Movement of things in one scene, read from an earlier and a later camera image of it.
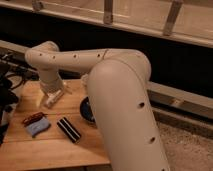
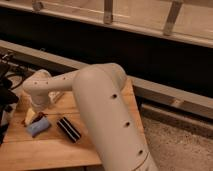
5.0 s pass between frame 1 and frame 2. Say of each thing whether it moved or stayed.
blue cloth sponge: stayed
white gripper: moved
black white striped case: stayed
